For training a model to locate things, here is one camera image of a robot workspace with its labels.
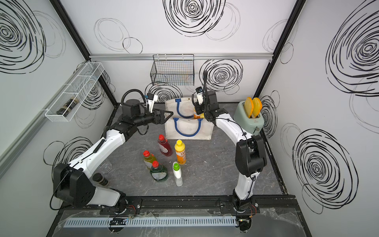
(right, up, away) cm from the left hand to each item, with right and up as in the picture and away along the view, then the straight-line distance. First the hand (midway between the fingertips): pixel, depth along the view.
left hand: (168, 112), depth 76 cm
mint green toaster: (+48, -8, +13) cm, 51 cm away
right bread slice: (+53, +4, +15) cm, 55 cm away
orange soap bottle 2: (+6, -18, -2) cm, 19 cm away
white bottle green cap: (+5, -30, -6) cm, 31 cm away
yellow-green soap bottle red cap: (-10, -24, -2) cm, 26 cm away
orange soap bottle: (+15, -2, +18) cm, 23 cm away
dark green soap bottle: (-5, -30, -3) cm, 31 cm away
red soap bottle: (-3, -19, +6) cm, 20 cm away
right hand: (+17, +7, +13) cm, 22 cm away
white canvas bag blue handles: (+6, -8, +14) cm, 17 cm away
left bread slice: (+48, +4, +15) cm, 51 cm away
